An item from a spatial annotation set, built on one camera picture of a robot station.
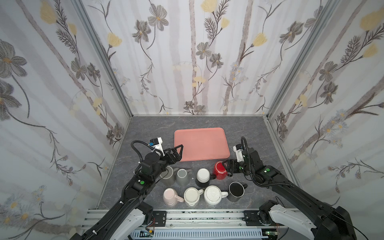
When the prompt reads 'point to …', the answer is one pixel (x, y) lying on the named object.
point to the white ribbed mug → (213, 195)
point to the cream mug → (191, 195)
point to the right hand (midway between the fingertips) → (224, 160)
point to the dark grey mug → (169, 179)
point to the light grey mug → (182, 177)
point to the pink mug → (170, 198)
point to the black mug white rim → (236, 190)
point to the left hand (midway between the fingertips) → (175, 144)
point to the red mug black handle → (220, 171)
